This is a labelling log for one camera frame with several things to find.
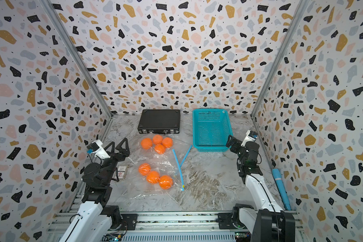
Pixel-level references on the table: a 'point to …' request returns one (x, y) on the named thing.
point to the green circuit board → (114, 237)
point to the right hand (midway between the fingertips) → (237, 138)
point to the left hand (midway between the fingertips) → (123, 141)
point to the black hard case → (159, 121)
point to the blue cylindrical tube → (278, 179)
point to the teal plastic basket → (211, 129)
